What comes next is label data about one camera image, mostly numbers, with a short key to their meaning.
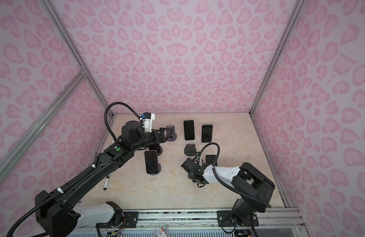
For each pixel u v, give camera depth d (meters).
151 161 0.82
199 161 0.80
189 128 0.99
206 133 0.97
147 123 0.65
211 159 0.95
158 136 0.63
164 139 0.64
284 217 0.74
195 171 0.68
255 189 0.44
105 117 0.53
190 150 0.96
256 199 0.43
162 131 0.63
